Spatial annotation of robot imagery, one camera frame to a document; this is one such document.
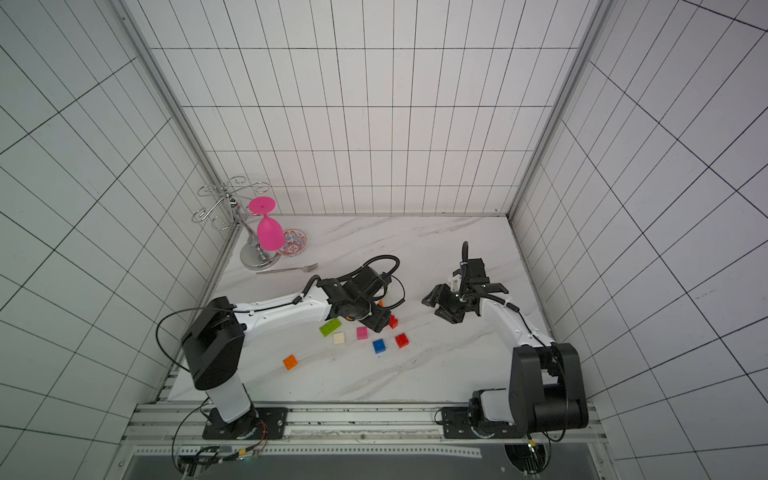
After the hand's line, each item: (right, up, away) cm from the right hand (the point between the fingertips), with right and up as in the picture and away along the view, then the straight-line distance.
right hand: (430, 298), depth 87 cm
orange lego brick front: (-40, -17, -5) cm, 44 cm away
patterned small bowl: (-48, +17, +23) cm, 56 cm away
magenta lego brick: (-20, -11, +1) cm, 23 cm away
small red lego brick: (-11, -7, +1) cm, 13 cm away
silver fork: (-42, +7, +16) cm, 45 cm away
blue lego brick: (-15, -14, -2) cm, 20 cm away
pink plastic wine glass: (-49, +20, +3) cm, 53 cm away
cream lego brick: (-27, -11, -2) cm, 29 cm away
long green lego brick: (-31, -9, +1) cm, 32 cm away
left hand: (-17, -6, -3) cm, 18 cm away
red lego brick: (-8, -12, -2) cm, 15 cm away
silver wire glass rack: (-58, +30, -1) cm, 66 cm away
